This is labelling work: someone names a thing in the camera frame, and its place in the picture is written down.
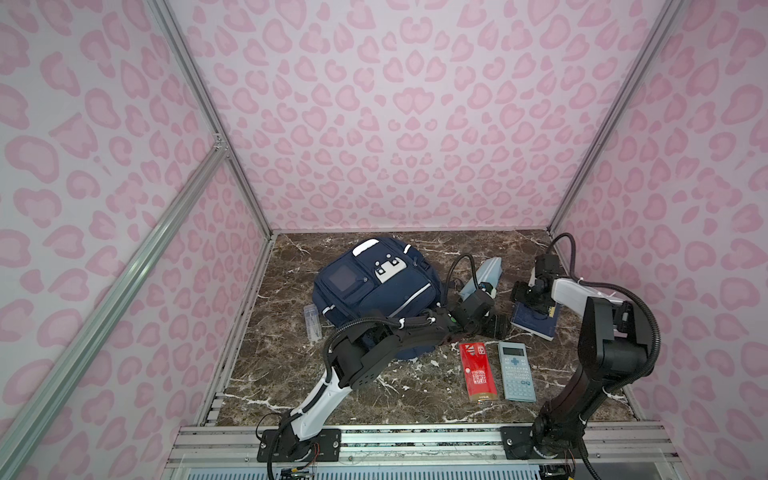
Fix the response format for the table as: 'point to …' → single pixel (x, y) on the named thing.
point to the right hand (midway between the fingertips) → (525, 297)
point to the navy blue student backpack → (377, 278)
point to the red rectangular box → (479, 377)
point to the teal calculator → (516, 372)
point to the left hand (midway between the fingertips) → (506, 320)
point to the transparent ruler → (312, 323)
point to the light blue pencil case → (489, 272)
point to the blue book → (540, 324)
